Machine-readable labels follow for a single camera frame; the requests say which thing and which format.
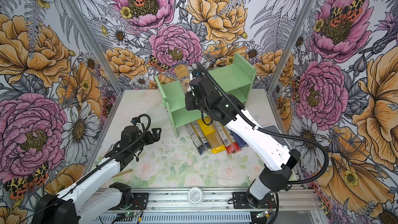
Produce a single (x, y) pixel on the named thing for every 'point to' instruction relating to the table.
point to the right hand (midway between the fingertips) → (190, 101)
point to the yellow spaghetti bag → (212, 137)
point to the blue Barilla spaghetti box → (236, 138)
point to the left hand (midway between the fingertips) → (154, 135)
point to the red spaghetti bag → (231, 146)
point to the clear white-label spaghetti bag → (198, 137)
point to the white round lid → (195, 196)
